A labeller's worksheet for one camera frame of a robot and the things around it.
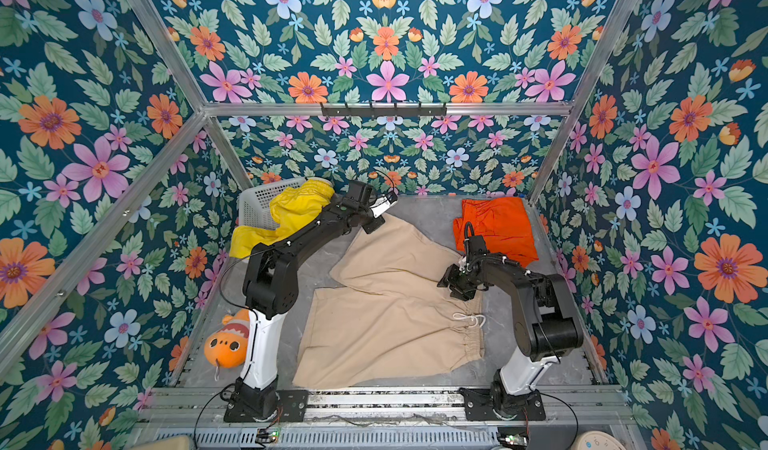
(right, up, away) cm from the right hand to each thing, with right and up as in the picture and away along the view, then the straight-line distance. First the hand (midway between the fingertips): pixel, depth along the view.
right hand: (443, 285), depth 93 cm
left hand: (-20, +26, +4) cm, 33 cm away
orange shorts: (+25, +19, +16) cm, 35 cm away
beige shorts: (-17, -8, -5) cm, 19 cm away
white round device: (+32, -30, -26) cm, 51 cm away
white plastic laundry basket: (-69, +27, +18) cm, 76 cm away
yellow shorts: (-52, +26, +10) cm, 59 cm away
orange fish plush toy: (-58, -12, -18) cm, 62 cm away
